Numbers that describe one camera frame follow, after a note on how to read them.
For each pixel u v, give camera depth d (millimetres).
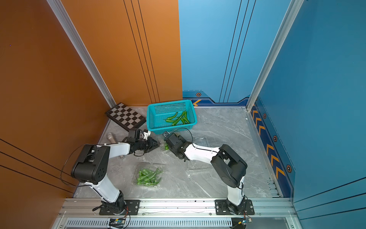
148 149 858
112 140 985
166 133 798
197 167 872
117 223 717
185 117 1104
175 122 1087
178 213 725
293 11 708
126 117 1089
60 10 698
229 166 477
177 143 690
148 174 810
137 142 808
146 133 910
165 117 1157
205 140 985
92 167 478
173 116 1122
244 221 697
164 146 942
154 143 871
